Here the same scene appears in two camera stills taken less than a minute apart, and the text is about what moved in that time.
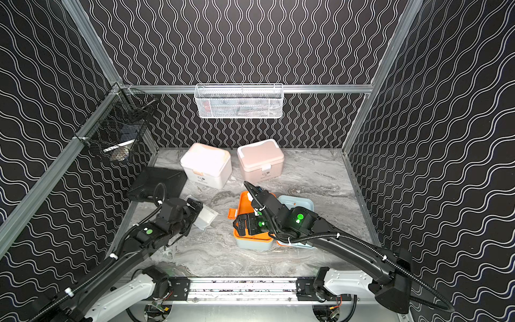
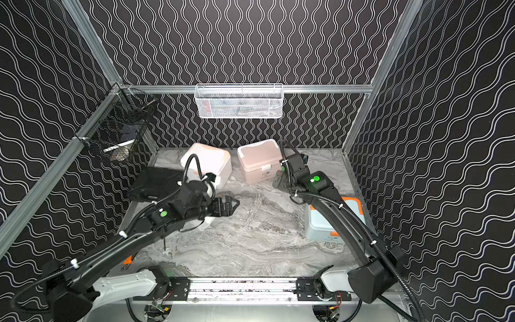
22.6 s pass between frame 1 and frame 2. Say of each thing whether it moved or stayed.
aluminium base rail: stayed
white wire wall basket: stayed
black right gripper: moved
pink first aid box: stayed
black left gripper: moved
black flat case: stayed
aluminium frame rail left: stayed
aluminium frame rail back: stayed
